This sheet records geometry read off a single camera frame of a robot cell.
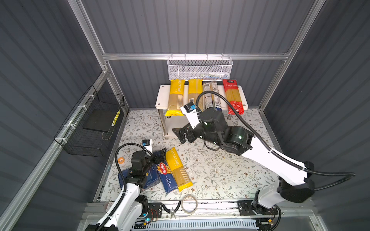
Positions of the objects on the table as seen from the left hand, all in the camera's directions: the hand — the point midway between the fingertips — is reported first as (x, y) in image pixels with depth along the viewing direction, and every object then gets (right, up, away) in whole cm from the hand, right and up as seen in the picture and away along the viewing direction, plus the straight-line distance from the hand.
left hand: (158, 148), depth 83 cm
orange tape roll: (-26, -9, +8) cm, 28 cm away
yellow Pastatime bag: (+11, -13, +2) cm, 17 cm away
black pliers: (+10, -31, -11) cm, 34 cm away
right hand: (+15, +14, -23) cm, 31 cm away
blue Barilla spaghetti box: (+6, -17, -3) cm, 18 cm away
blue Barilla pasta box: (-2, -15, -5) cm, 16 cm away
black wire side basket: (-33, +12, -10) cm, 37 cm away
